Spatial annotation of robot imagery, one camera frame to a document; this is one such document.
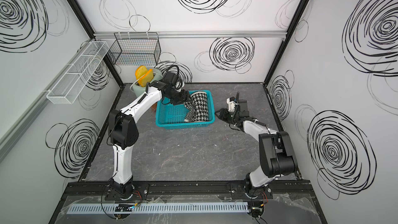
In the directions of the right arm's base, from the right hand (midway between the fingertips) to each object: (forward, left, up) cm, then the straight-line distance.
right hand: (217, 114), depth 90 cm
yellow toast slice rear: (+23, +49, +12) cm, 56 cm away
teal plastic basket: (+4, +30, -10) cm, 32 cm away
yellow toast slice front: (+18, +45, +10) cm, 50 cm away
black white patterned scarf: (+5, +13, 0) cm, 13 cm away
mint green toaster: (+15, +51, +3) cm, 53 cm away
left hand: (+6, +17, +5) cm, 19 cm away
